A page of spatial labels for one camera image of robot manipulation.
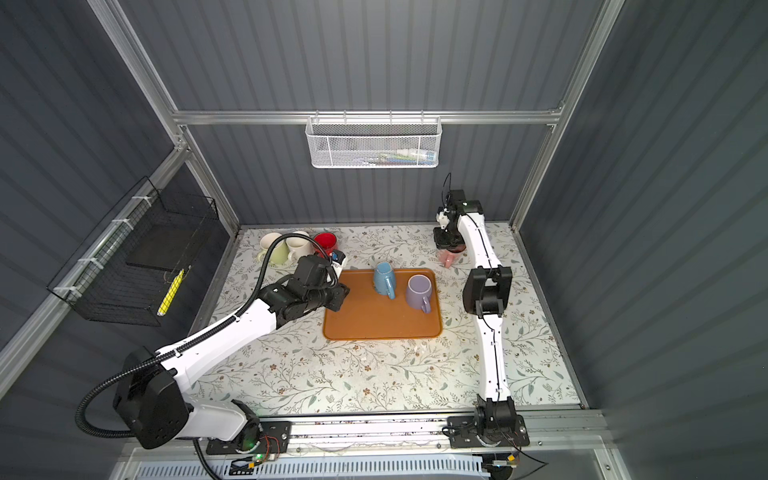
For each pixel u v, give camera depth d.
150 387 0.41
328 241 1.07
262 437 0.72
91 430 0.41
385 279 0.94
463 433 0.73
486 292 0.67
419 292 0.91
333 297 0.73
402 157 0.92
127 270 0.72
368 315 0.98
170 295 0.68
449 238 0.91
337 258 0.72
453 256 1.00
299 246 1.01
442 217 0.98
